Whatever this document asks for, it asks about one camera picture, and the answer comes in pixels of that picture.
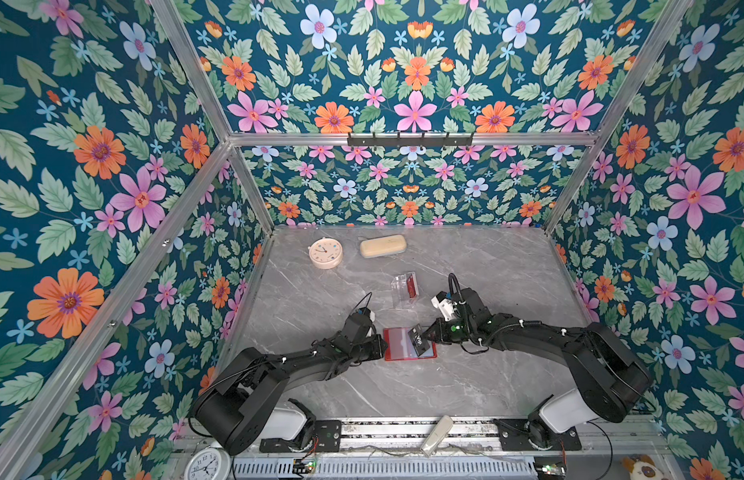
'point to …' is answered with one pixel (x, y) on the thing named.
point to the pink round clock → (326, 253)
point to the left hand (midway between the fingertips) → (392, 341)
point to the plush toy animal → (642, 467)
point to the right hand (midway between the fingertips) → (422, 334)
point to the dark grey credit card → (420, 343)
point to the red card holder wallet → (398, 345)
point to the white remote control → (436, 436)
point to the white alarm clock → (208, 462)
